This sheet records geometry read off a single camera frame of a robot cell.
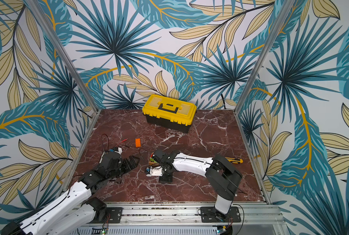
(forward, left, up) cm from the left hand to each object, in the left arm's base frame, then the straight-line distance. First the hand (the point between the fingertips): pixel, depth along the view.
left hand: (134, 164), depth 80 cm
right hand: (-2, -16, -8) cm, 18 cm away
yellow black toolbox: (+33, -21, +6) cm, 39 cm away
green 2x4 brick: (+8, -7, -9) cm, 14 cm away
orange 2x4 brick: (+20, +4, -10) cm, 23 cm away
